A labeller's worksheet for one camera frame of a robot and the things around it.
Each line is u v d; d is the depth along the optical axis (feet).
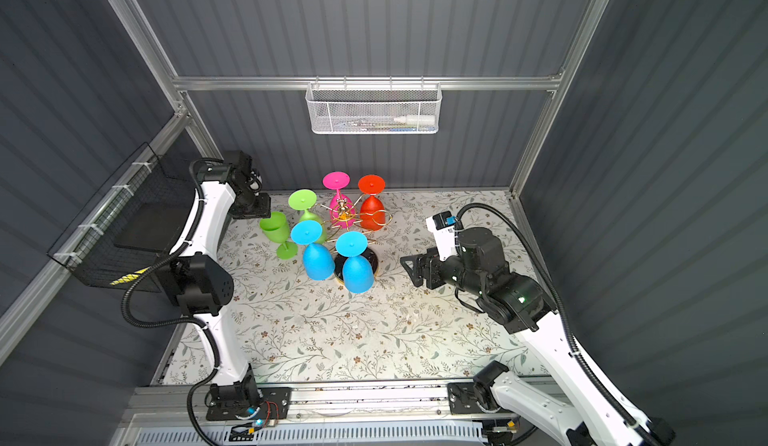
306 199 2.59
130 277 2.19
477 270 1.57
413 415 2.38
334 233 2.70
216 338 1.92
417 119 3.05
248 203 2.48
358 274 2.47
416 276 1.87
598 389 1.27
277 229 2.94
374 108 4.07
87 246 2.02
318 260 2.51
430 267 1.81
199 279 1.72
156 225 2.36
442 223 1.83
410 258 2.06
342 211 2.47
